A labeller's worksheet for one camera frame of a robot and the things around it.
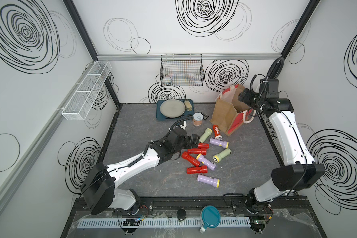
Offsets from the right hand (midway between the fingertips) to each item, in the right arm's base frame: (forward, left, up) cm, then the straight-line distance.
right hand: (246, 97), depth 76 cm
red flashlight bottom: (-28, +24, -31) cm, 48 cm away
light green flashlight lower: (-20, +12, -31) cm, 39 cm away
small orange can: (+9, +23, -29) cm, 37 cm away
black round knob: (-50, +32, -23) cm, 64 cm away
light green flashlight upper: (-2, +16, -30) cm, 35 cm away
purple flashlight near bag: (-10, +7, -31) cm, 33 cm away
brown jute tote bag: (+4, +4, -17) cm, 18 cm away
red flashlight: (-16, +20, -29) cm, 39 cm away
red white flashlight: (-4, +10, -31) cm, 33 cm away
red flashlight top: (-12, +19, -31) cm, 39 cm away
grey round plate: (+23, +42, -34) cm, 59 cm away
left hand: (-16, +27, -15) cm, 35 cm away
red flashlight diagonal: (-19, +31, -31) cm, 48 cm away
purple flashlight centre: (-23, +17, -32) cm, 43 cm away
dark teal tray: (+17, +31, -34) cm, 49 cm away
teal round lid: (-50, +19, -26) cm, 60 cm away
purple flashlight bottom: (-35, +15, -30) cm, 48 cm away
